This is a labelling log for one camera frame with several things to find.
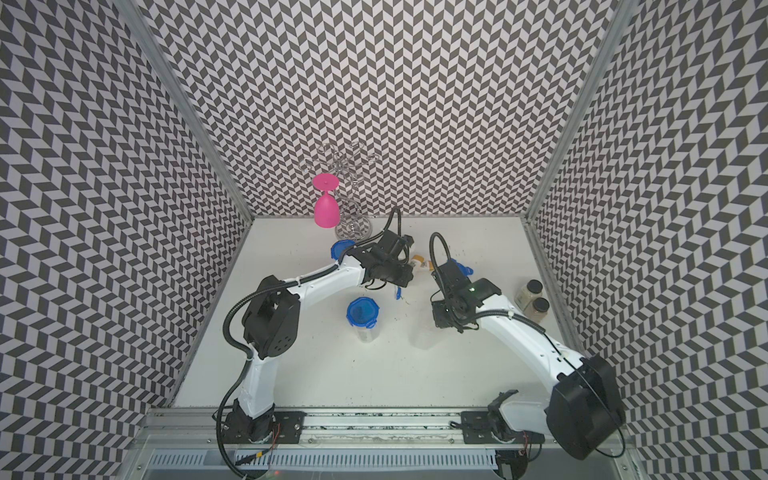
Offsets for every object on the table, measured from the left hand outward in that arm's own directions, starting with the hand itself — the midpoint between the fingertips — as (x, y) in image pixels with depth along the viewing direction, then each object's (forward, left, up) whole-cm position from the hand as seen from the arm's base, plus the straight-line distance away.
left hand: (409, 278), depth 91 cm
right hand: (-15, -10, +1) cm, 18 cm away
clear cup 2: (-15, -5, -9) cm, 18 cm away
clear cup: (-17, +12, -3) cm, 21 cm away
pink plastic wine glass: (+15, +25, +16) cm, 33 cm away
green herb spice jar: (-6, -35, +1) cm, 36 cm away
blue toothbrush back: (-1, +4, -7) cm, 8 cm away
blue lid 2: (-13, +13, +3) cm, 18 cm away
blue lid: (+8, +22, +6) cm, 24 cm away
